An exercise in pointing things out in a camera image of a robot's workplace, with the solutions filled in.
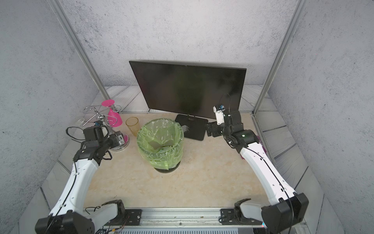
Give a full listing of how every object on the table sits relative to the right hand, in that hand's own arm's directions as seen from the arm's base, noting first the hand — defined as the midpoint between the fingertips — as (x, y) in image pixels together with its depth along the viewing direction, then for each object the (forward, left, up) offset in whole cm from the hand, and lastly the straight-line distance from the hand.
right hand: (213, 123), depth 75 cm
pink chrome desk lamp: (+15, +63, -8) cm, 65 cm away
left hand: (-3, +52, -7) cm, 52 cm away
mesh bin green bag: (0, +29, -15) cm, 33 cm away
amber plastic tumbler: (+15, +51, -16) cm, 56 cm away
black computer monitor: (+49, +11, -15) cm, 52 cm away
